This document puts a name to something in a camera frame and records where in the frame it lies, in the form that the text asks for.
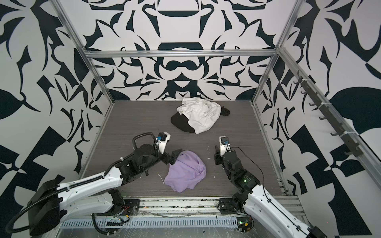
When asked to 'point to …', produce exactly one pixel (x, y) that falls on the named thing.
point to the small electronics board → (244, 223)
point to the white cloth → (201, 114)
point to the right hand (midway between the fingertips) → (219, 145)
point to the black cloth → (179, 119)
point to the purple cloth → (188, 171)
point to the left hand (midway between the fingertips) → (175, 142)
